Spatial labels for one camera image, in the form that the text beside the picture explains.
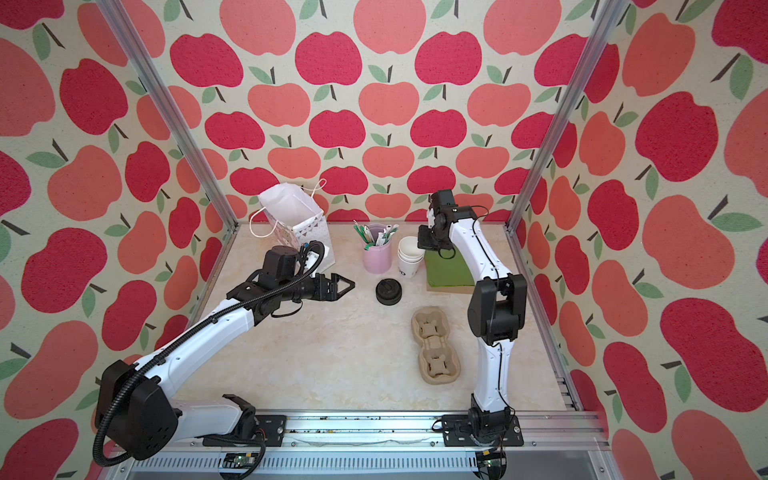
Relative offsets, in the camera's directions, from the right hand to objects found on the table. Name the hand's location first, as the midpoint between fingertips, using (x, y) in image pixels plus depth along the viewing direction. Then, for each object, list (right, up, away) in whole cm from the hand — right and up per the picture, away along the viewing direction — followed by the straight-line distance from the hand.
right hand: (430, 243), depth 94 cm
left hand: (-24, -12, -17) cm, 32 cm away
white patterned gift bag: (-48, +10, +14) cm, 51 cm away
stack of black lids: (-14, -16, +4) cm, 21 cm away
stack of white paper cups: (-7, -4, -1) cm, 8 cm away
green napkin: (+8, -11, +17) cm, 21 cm away
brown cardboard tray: (+13, -15, +3) cm, 21 cm away
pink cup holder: (-17, -5, +9) cm, 20 cm away
